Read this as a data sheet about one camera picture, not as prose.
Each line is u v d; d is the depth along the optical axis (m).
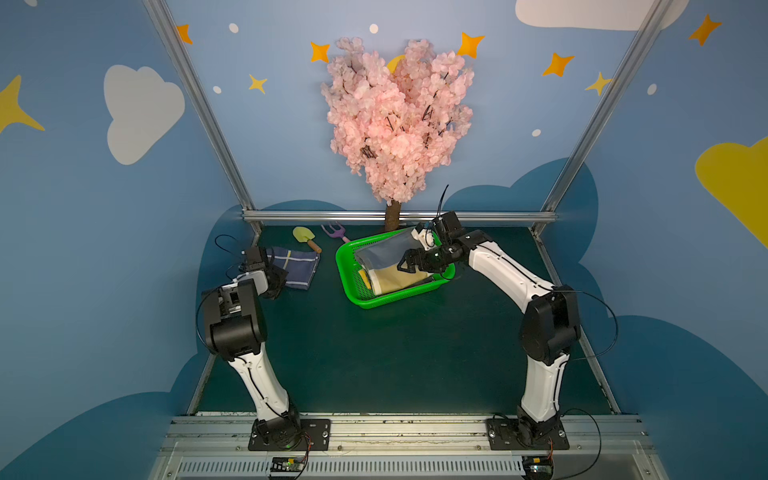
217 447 0.75
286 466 0.72
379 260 1.03
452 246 0.68
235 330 0.54
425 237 0.80
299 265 1.08
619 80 0.80
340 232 1.20
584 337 0.98
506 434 0.74
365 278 1.02
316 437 0.74
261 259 0.82
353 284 1.04
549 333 0.52
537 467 0.73
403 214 1.12
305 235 1.19
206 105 0.85
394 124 0.73
